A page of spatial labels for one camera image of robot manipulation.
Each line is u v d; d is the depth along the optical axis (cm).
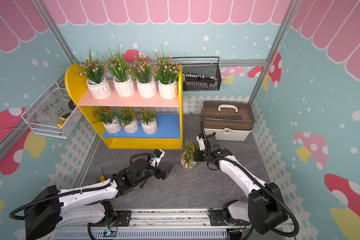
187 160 74
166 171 70
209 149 65
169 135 90
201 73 97
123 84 68
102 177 87
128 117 83
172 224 74
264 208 41
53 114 68
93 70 61
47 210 41
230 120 88
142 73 63
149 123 88
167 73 61
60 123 63
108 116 81
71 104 79
